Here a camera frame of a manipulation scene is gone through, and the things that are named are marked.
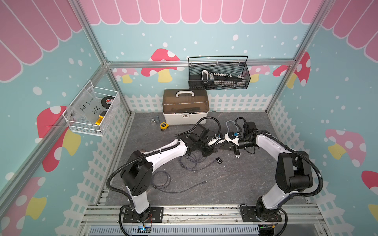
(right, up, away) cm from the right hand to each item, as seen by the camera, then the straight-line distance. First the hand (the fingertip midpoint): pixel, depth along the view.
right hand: (221, 146), depth 84 cm
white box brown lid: (-25, +26, +22) cm, 42 cm away
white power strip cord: (+9, +12, +25) cm, 29 cm away
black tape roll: (-64, +25, -5) cm, 69 cm away
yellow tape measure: (-38, +12, +24) cm, 47 cm away
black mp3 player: (0, -10, +8) cm, 13 cm away
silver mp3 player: (+12, -8, +10) cm, 17 cm away
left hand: (-5, -2, -1) cm, 5 cm away
